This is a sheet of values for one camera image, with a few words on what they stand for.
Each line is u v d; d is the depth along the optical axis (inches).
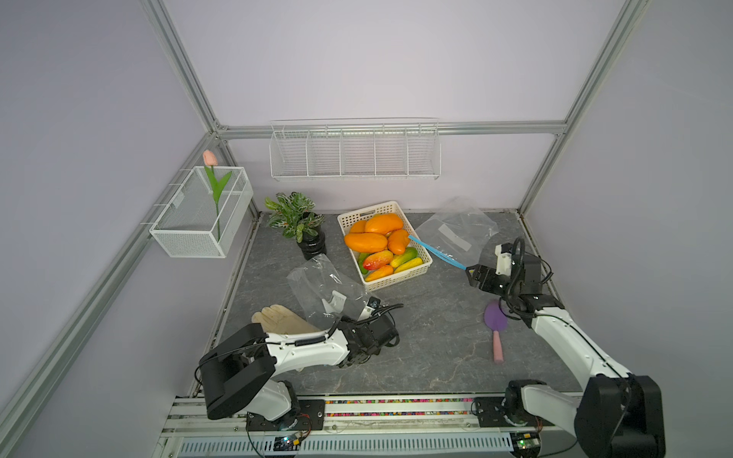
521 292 25.5
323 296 36.3
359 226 43.6
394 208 45.4
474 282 30.8
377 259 37.8
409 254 40.3
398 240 40.0
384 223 41.0
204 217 32.5
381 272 38.0
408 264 39.0
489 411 29.2
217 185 31.2
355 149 42.7
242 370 16.7
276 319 35.4
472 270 32.3
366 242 39.0
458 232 42.9
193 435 28.3
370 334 25.7
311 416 28.8
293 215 33.3
